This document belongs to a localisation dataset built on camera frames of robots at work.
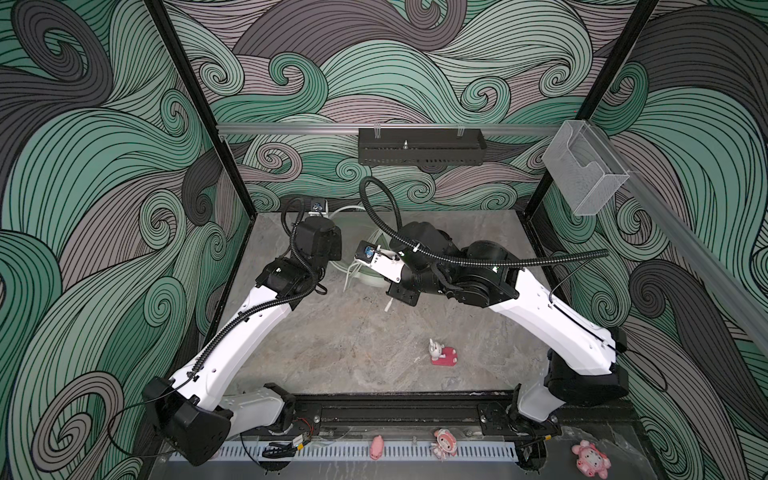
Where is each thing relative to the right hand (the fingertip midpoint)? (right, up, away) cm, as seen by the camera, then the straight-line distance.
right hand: (387, 269), depth 61 cm
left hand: (-15, +9, +12) cm, 21 cm away
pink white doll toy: (+14, -41, +6) cm, 44 cm away
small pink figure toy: (-2, -43, +8) cm, 44 cm away
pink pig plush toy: (+46, -44, +5) cm, 63 cm away
